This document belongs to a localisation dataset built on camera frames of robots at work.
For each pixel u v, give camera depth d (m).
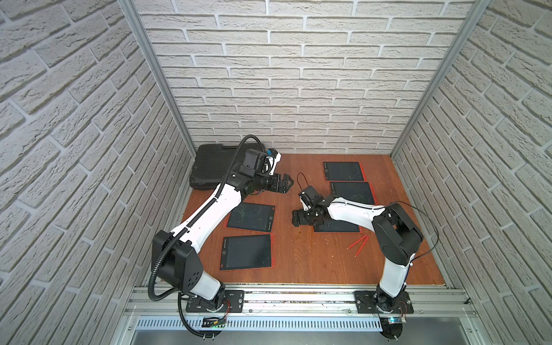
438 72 0.86
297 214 0.85
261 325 0.77
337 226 0.92
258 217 0.95
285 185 0.70
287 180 0.70
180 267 0.41
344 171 1.11
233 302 0.75
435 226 0.92
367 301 0.73
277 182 0.69
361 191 1.05
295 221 0.84
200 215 0.46
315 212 0.69
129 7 0.69
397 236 0.49
